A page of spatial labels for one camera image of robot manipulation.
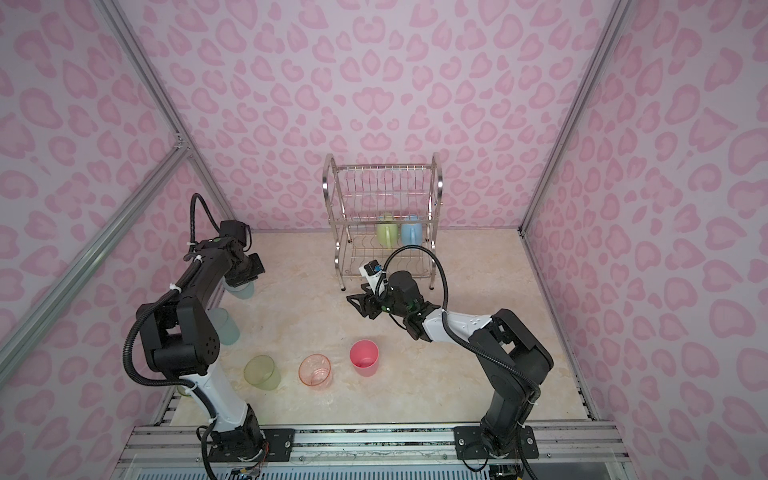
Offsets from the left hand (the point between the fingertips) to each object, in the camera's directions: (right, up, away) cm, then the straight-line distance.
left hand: (254, 269), depth 93 cm
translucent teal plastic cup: (-1, -6, -4) cm, 7 cm away
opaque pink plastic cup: (+35, -24, -8) cm, 43 cm away
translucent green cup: (+6, -20, -39) cm, 44 cm away
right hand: (+33, -5, -9) cm, 34 cm away
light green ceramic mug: (+41, +11, +11) cm, 44 cm away
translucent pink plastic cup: (+21, -28, -9) cm, 36 cm away
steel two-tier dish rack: (+40, +20, +18) cm, 48 cm away
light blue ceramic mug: (+49, +12, +10) cm, 51 cm away
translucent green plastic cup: (+7, -27, -12) cm, 30 cm away
